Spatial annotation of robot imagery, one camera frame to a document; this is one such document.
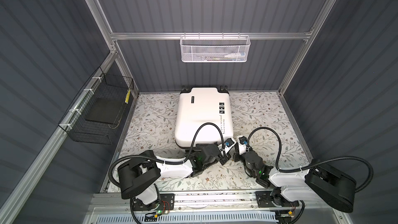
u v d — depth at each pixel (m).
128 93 0.83
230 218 0.77
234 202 0.74
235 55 0.90
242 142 0.71
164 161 0.48
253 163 0.63
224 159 0.70
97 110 0.73
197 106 0.84
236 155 0.75
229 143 0.65
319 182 0.45
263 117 1.05
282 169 0.58
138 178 0.44
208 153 0.60
